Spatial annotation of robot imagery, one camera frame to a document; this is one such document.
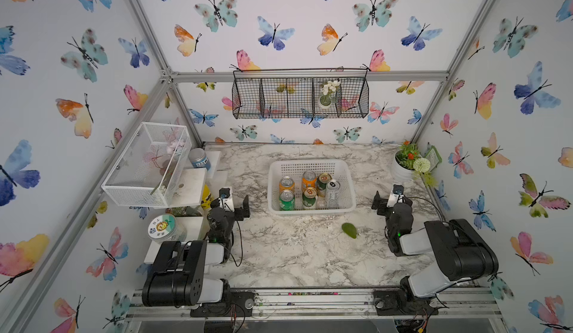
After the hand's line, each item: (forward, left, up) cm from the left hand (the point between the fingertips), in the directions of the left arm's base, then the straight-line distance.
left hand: (237, 193), depth 90 cm
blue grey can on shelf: (+7, +13, +13) cm, 20 cm away
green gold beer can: (-3, -29, +1) cm, 29 cm away
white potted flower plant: (+11, -72, +2) cm, 73 cm away
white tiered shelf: (-7, +12, +13) cm, 19 cm away
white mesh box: (-2, +24, +20) cm, 31 cm away
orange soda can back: (+6, -29, +1) cm, 30 cm away
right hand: (0, -63, -1) cm, 63 cm away
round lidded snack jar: (-20, +15, +14) cm, 29 cm away
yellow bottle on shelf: (-1, +13, -2) cm, 13 cm away
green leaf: (-12, -45, -10) cm, 47 cm away
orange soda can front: (+3, -20, +2) cm, 20 cm away
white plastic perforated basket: (+11, -43, 0) cm, 44 cm away
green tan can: (+4, -34, 0) cm, 35 cm away
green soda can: (-4, -20, +1) cm, 20 cm away
